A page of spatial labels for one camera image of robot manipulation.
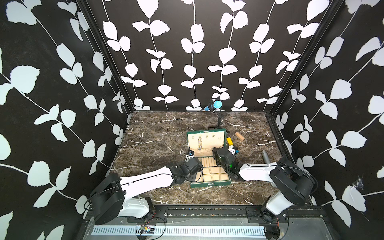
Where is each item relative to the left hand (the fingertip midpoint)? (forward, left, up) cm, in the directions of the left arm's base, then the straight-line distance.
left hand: (193, 169), depth 82 cm
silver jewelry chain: (+14, -4, +4) cm, 15 cm away
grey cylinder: (+8, -46, -5) cm, 47 cm away
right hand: (+14, -10, +4) cm, 17 cm away
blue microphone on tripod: (+33, -14, +17) cm, 40 cm away
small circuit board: (-26, +23, -8) cm, 36 cm away
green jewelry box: (-2, -11, -3) cm, 12 cm away
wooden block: (+25, -35, -7) cm, 44 cm away
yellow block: (+23, -27, -7) cm, 36 cm away
